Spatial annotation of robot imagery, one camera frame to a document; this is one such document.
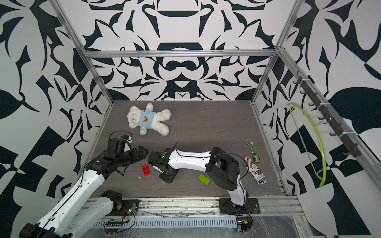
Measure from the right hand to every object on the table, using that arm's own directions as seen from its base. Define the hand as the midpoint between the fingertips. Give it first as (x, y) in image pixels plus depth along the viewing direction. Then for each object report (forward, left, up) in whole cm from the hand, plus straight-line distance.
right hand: (169, 174), depth 82 cm
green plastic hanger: (-6, -63, +26) cm, 69 cm away
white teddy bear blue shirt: (+34, +16, +6) cm, 38 cm away
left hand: (+10, +14, +10) cm, 20 cm away
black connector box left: (-22, +26, -5) cm, 34 cm away
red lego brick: (+3, +13, -1) cm, 14 cm away
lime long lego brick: (-2, -19, -3) cm, 20 cm away
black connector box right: (-23, -38, -5) cm, 44 cm away
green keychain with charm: (+10, -51, -2) cm, 52 cm away
